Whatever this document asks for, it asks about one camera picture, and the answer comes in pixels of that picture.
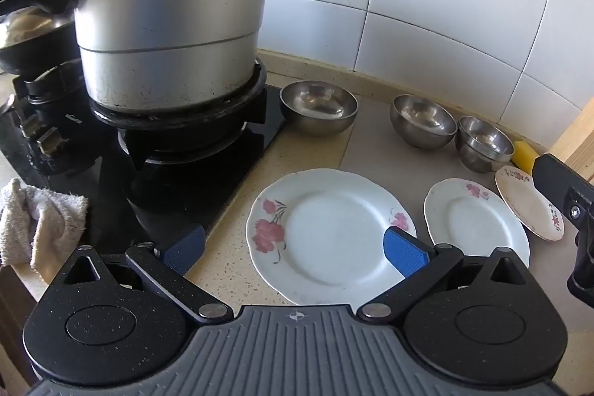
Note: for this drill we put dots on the medium white floral plate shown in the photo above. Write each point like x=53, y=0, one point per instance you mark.
x=473, y=219

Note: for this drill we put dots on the black wok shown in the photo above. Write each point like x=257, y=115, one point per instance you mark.
x=28, y=55

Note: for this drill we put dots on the wide steel bowl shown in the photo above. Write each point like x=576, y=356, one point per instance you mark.
x=320, y=117

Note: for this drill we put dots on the wooden board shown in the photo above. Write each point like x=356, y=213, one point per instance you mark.
x=577, y=136

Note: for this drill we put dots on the silver pressure cooker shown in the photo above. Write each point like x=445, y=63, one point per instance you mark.
x=167, y=29

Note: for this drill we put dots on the yellow sponge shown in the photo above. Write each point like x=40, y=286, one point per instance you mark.
x=526, y=157

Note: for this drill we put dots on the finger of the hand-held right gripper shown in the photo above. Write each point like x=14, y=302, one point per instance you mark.
x=557, y=182
x=584, y=270

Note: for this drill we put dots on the black gas stove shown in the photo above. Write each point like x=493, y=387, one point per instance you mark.
x=218, y=145

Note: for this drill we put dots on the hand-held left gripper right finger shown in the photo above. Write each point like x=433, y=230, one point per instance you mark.
x=404, y=251

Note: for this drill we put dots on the small steel bowl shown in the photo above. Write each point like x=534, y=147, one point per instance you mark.
x=480, y=154

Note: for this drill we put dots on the black pan support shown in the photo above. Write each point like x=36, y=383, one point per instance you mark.
x=46, y=108
x=185, y=117

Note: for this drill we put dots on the large white floral plate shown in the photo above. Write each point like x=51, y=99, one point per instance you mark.
x=334, y=229

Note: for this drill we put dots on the small white floral plate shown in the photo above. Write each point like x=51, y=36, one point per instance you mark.
x=524, y=201

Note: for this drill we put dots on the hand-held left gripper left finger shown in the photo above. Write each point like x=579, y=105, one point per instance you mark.
x=185, y=246

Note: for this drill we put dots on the metal wok lid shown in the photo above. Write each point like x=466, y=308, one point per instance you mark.
x=32, y=27

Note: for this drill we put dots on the white towel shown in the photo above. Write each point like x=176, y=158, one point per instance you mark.
x=37, y=219

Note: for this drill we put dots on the deep steel bowl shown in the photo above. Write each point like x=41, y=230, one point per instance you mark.
x=420, y=131

